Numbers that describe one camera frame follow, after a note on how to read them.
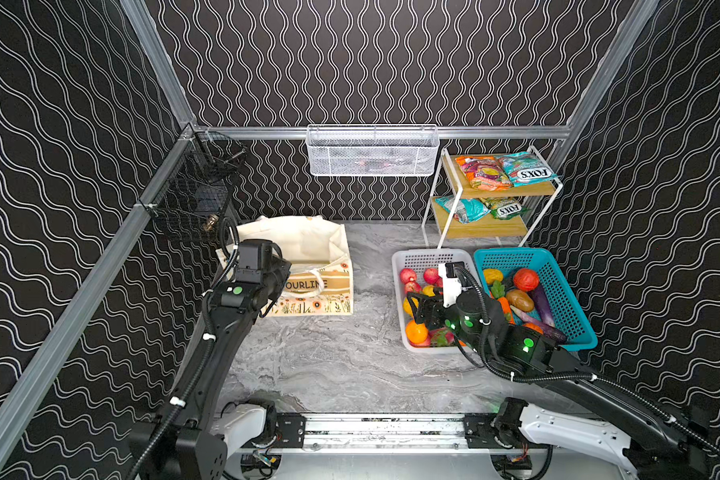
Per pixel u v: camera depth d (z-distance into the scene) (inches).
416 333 30.9
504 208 39.0
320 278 30.7
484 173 32.2
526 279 36.8
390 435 29.5
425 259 39.5
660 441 15.7
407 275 38.9
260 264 23.0
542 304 36.4
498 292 38.1
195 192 36.1
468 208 39.2
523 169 32.5
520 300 36.8
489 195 40.6
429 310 23.7
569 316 34.6
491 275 39.5
